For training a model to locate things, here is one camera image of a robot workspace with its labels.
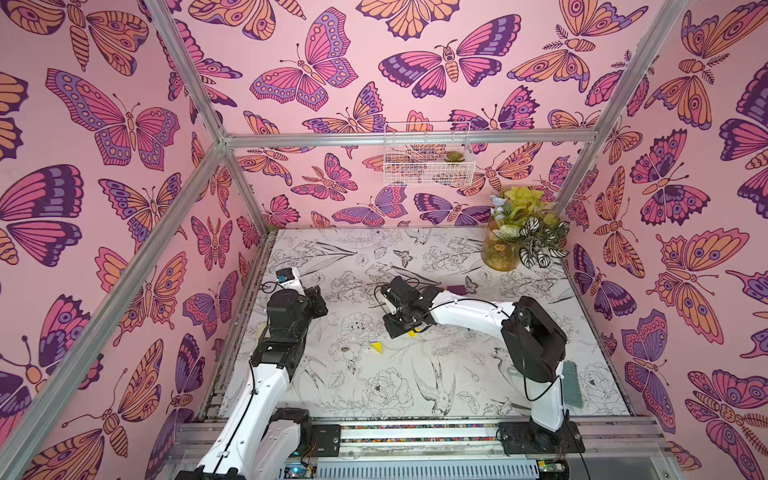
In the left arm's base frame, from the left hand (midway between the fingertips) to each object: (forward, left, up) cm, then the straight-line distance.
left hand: (320, 284), depth 81 cm
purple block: (+12, -43, -21) cm, 49 cm away
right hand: (-4, -19, -16) cm, 25 cm away
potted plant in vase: (+16, -58, +6) cm, 60 cm away
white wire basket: (+40, -31, +15) cm, 53 cm away
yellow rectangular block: (-11, -25, -7) cm, 28 cm away
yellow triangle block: (-10, -15, -18) cm, 25 cm away
